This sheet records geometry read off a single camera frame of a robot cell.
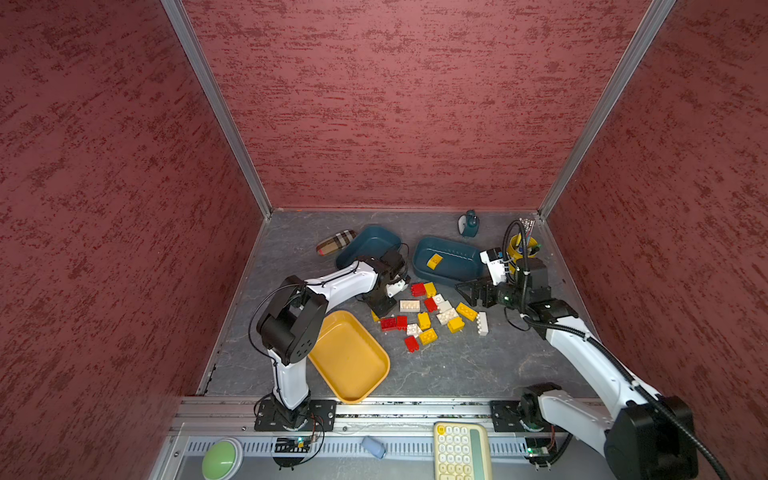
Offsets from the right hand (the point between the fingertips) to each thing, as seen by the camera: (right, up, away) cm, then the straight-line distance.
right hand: (464, 289), depth 81 cm
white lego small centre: (-14, -13, +6) cm, 20 cm away
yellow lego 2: (-10, -11, +8) cm, 17 cm away
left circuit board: (-45, -37, -10) cm, 59 cm away
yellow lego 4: (-1, -13, +8) cm, 15 cm away
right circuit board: (+16, -37, -10) cm, 42 cm away
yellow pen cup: (+20, +9, +14) cm, 26 cm away
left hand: (-25, -8, +9) cm, 28 cm away
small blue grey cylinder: (-25, -35, -12) cm, 45 cm away
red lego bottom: (-14, -17, +5) cm, 23 cm away
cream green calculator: (-4, -36, -13) cm, 38 cm away
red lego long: (-18, -12, +9) cm, 23 cm away
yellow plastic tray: (-33, -20, +2) cm, 39 cm away
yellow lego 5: (-25, -9, +2) cm, 27 cm away
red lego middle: (-8, -8, +13) cm, 17 cm away
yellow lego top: (-8, -3, +14) cm, 16 cm away
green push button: (-59, -37, -14) cm, 71 cm away
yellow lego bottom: (-9, -15, +6) cm, 19 cm away
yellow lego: (-5, +6, +22) cm, 24 cm away
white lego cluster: (-3, -9, +11) cm, 15 cm away
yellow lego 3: (+3, -9, +11) cm, 15 cm away
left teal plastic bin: (-28, +13, +29) cm, 42 cm away
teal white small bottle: (+8, +19, +26) cm, 33 cm away
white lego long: (-15, -8, +12) cm, 21 cm away
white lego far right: (+7, -12, +8) cm, 16 cm away
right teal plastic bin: (-1, +6, +24) cm, 25 cm away
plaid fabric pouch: (-41, +13, +25) cm, 50 cm away
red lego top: (-12, -3, +16) cm, 20 cm away
